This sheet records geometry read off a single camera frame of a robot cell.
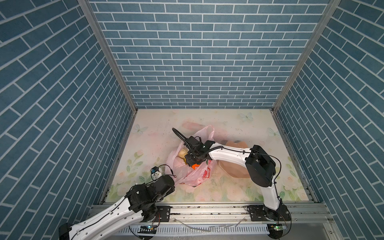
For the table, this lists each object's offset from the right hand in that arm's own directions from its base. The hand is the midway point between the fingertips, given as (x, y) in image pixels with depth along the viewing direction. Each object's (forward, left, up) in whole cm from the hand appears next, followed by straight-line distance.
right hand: (188, 158), depth 89 cm
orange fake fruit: (-7, -5, +7) cm, 12 cm away
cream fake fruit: (+2, +3, +3) cm, 5 cm away
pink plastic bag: (-10, +1, +3) cm, 11 cm away
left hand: (-17, +4, +1) cm, 17 cm away
